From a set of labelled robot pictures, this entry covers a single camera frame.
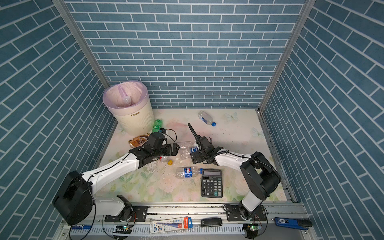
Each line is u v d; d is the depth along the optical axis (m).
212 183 0.82
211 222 0.68
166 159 0.89
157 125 1.05
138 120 0.90
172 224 0.70
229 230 0.77
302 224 0.68
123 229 0.72
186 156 0.91
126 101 0.99
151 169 0.89
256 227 0.70
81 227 0.69
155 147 0.65
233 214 0.74
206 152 0.71
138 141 0.96
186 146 0.99
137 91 1.01
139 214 0.74
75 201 0.40
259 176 0.46
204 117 1.12
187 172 0.83
